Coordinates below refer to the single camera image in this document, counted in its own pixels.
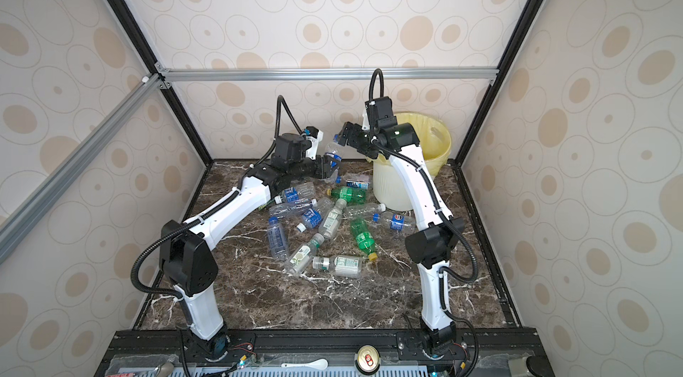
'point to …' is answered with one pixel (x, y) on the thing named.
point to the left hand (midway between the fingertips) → (341, 157)
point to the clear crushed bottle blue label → (300, 193)
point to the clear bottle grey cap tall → (332, 220)
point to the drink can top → (367, 359)
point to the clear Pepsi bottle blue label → (401, 221)
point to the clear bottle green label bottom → (341, 266)
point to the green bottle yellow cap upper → (354, 196)
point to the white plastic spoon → (317, 364)
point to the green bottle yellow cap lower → (364, 237)
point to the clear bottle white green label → (302, 256)
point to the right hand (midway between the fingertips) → (347, 139)
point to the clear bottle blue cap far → (355, 180)
